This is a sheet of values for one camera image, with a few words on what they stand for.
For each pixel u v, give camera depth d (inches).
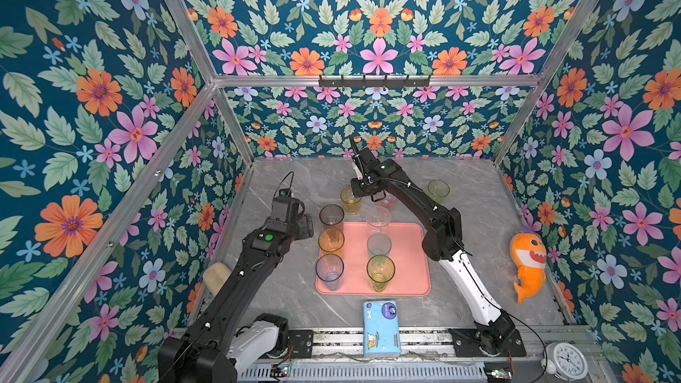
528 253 32.6
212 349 15.1
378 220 37.4
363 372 30.2
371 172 28.9
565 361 27.0
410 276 34.1
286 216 23.5
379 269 28.7
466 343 28.7
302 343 29.0
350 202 40.7
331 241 34.0
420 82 35.9
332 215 34.3
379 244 33.4
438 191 40.7
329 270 30.2
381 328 28.3
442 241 24.3
